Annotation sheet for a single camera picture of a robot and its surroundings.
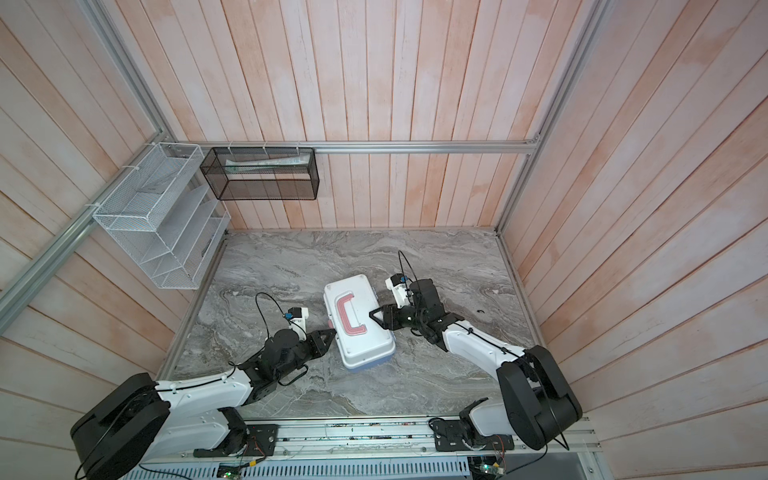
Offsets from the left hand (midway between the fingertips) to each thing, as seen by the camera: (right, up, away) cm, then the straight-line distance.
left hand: (335, 338), depth 83 cm
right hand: (+12, +7, +1) cm, 13 cm away
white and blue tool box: (+8, 0, -4) cm, 9 cm away
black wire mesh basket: (-29, +53, +21) cm, 64 cm away
